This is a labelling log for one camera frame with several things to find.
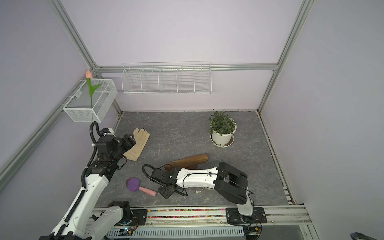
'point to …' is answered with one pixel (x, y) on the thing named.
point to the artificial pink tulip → (92, 89)
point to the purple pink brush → (132, 184)
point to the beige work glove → (141, 137)
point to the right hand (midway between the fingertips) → (165, 189)
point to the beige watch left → (197, 191)
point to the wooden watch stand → (190, 162)
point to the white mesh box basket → (92, 102)
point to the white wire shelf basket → (167, 77)
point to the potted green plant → (222, 128)
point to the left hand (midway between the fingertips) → (129, 138)
